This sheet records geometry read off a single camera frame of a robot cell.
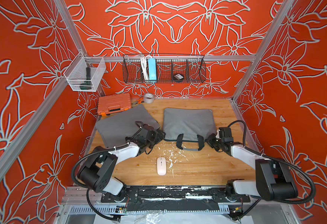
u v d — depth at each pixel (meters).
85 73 0.88
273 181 0.42
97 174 0.43
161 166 0.81
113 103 1.10
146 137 0.70
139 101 1.18
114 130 0.92
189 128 0.95
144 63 0.88
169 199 0.73
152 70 0.90
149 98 1.17
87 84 0.80
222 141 0.71
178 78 0.95
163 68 1.07
